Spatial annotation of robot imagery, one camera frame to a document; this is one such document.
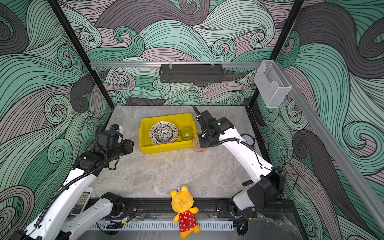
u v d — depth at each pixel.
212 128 0.51
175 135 0.98
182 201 0.69
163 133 0.95
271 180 0.41
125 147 0.65
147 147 0.88
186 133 0.93
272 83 0.78
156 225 0.70
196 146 0.95
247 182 0.81
